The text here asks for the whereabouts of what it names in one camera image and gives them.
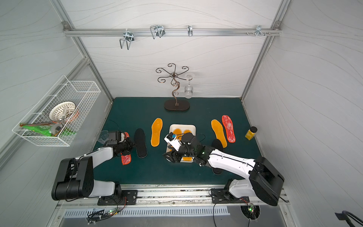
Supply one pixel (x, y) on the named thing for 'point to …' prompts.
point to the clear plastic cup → (104, 136)
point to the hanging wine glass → (188, 90)
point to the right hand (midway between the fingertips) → (166, 150)
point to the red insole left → (127, 159)
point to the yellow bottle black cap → (251, 133)
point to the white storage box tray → (192, 127)
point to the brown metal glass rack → (174, 104)
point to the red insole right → (228, 125)
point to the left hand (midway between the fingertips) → (137, 143)
